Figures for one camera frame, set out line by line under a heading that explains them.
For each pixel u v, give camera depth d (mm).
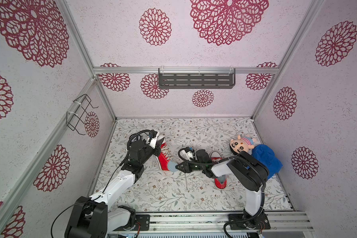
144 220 746
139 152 614
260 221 728
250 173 514
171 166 876
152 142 696
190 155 856
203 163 768
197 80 925
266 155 960
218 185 814
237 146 947
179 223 752
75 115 745
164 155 834
